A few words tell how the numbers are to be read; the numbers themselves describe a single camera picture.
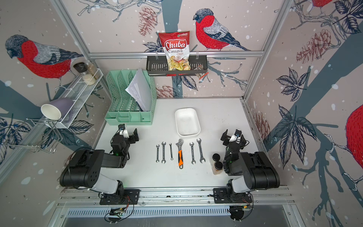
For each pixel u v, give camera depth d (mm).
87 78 834
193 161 856
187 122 1039
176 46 814
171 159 875
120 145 701
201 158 875
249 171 445
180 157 875
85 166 461
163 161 856
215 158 781
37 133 584
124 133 796
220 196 724
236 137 741
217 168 743
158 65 951
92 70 854
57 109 611
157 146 925
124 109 1102
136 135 856
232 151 679
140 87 947
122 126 798
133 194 741
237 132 742
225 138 801
